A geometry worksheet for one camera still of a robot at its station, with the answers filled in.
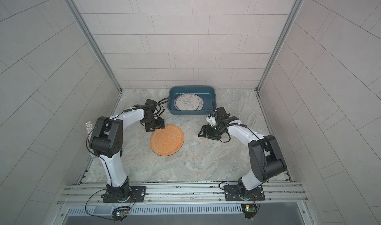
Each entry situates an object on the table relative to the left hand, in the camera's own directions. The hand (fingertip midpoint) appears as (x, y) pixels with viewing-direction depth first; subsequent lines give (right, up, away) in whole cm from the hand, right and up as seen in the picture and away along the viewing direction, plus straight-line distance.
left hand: (163, 126), depth 97 cm
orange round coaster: (+4, -8, -8) cm, 12 cm away
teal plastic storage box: (+30, +23, +15) cm, 41 cm away
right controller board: (+47, -34, -29) cm, 65 cm away
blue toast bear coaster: (+25, +15, +10) cm, 31 cm away
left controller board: (-11, -33, -33) cm, 48 cm away
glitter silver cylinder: (-30, +4, -26) cm, 40 cm away
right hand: (+26, -3, -11) cm, 29 cm away
